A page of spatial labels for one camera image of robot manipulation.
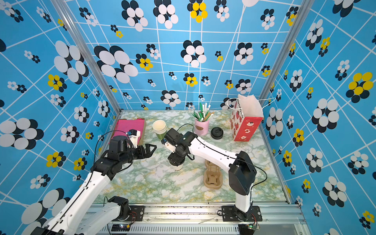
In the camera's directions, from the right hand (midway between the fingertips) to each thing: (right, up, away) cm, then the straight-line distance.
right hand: (178, 155), depth 82 cm
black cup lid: (0, 0, -11) cm, 11 cm away
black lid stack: (+25, +11, +20) cm, 34 cm away
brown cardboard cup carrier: (+20, -13, +1) cm, 24 cm away
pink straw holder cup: (+14, +15, +15) cm, 26 cm away
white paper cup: (-2, -9, +5) cm, 10 cm away
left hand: (-14, +6, -5) cm, 16 cm away
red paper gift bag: (+39, +22, +1) cm, 45 cm away
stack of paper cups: (-13, +15, +10) cm, 22 cm away
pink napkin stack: (-42, +17, +24) cm, 51 cm away
